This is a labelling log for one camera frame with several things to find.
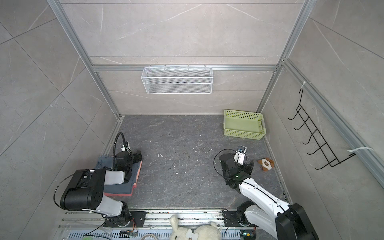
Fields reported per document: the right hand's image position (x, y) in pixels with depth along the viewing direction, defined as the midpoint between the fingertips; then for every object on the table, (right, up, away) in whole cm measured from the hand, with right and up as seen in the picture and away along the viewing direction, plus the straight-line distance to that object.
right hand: (242, 155), depth 84 cm
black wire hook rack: (+29, +4, -24) cm, 37 cm away
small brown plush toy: (+17, -6, +7) cm, 19 cm away
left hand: (-69, +3, +10) cm, 70 cm away
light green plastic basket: (+11, +19, +30) cm, 37 cm away
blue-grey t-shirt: (-79, -4, +2) cm, 79 cm away
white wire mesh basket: (-40, +49, +17) cm, 65 cm away
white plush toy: (-23, -29, -21) cm, 42 cm away
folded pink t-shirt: (-62, -17, 0) cm, 65 cm away
